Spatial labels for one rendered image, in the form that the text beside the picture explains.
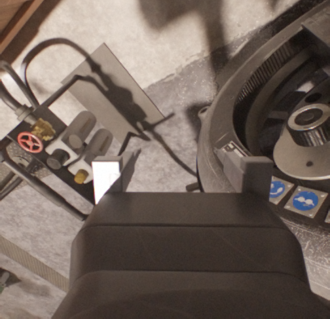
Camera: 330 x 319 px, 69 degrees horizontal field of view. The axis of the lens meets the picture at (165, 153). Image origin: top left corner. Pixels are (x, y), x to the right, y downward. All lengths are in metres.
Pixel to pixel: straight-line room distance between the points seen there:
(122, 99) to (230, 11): 0.57
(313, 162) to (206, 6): 0.79
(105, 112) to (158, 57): 0.38
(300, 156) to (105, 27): 0.91
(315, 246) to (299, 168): 0.09
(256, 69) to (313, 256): 0.46
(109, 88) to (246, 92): 0.71
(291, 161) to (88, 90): 1.01
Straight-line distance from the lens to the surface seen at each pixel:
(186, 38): 1.04
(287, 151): 0.36
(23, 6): 1.09
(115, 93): 1.17
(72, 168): 0.86
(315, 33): 0.60
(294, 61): 0.71
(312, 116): 0.32
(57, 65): 1.24
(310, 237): 0.29
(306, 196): 0.31
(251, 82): 0.63
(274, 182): 0.33
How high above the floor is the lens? 1.01
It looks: 50 degrees down
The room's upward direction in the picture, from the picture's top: 168 degrees counter-clockwise
